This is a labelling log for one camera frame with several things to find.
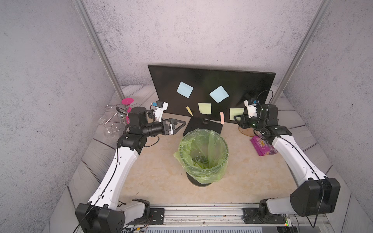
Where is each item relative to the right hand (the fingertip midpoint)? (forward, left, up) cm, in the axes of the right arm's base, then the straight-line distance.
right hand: (238, 115), depth 79 cm
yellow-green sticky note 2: (+2, +1, +1) cm, 3 cm away
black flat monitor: (+22, -4, +4) cm, 22 cm away
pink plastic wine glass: (+13, +64, -1) cm, 66 cm away
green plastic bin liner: (-13, +18, -19) cm, 29 cm away
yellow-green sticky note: (+8, +17, -2) cm, 19 cm away
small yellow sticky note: (+10, +27, -6) cm, 29 cm away
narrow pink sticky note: (+4, +7, -6) cm, 10 cm away
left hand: (-13, +29, +8) cm, 33 cm away
